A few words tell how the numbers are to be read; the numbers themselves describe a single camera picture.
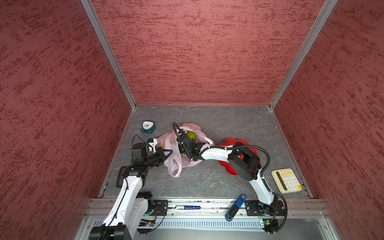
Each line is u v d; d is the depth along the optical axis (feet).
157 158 2.35
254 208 2.43
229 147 1.89
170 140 2.74
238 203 2.44
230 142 3.16
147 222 2.34
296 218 2.50
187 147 2.38
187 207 2.40
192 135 3.10
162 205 2.51
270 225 2.35
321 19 2.47
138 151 2.03
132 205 1.64
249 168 1.74
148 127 3.36
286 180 2.67
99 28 2.57
